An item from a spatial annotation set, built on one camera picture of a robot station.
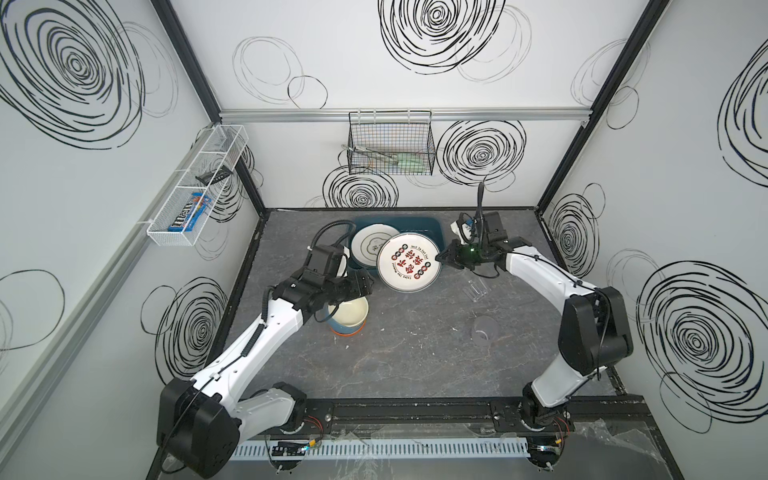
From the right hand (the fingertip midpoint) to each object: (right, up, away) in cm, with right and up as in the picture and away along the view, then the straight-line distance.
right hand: (433, 257), depth 87 cm
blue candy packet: (-62, +13, -14) cm, 65 cm away
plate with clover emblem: (-21, +4, +22) cm, 31 cm away
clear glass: (+14, -10, +5) cm, 18 cm away
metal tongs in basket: (-12, +30, 0) cm, 32 cm away
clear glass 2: (+15, -22, +1) cm, 26 cm away
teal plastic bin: (+3, +10, +26) cm, 28 cm away
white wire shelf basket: (-65, +34, +5) cm, 73 cm away
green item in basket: (-7, +28, 0) cm, 29 cm away
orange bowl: (-26, -20, -3) cm, 33 cm away
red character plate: (-8, -2, +2) cm, 8 cm away
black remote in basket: (-59, +24, -6) cm, 64 cm away
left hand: (-18, -7, -8) cm, 21 cm away
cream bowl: (-24, -16, -2) cm, 29 cm away
